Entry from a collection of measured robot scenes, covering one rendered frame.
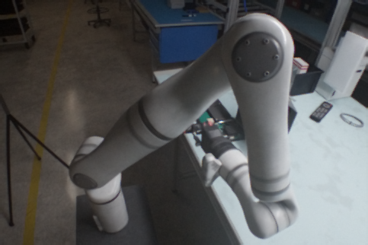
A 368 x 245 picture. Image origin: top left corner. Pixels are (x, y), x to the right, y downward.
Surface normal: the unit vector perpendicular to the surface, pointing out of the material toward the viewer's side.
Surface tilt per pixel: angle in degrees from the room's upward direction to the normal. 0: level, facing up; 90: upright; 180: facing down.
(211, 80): 64
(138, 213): 0
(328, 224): 0
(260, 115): 86
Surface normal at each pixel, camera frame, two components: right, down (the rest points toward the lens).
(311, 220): 0.05, -0.77
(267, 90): -0.17, 0.53
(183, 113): 0.33, 0.29
